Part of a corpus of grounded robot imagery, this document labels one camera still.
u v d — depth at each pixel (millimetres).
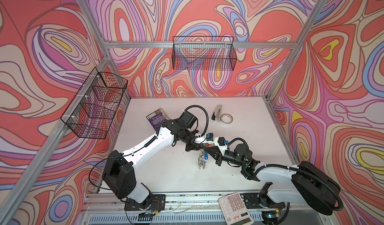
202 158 754
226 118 1068
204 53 960
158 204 718
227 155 695
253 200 728
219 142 664
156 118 1044
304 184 435
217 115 1056
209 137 640
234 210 703
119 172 406
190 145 678
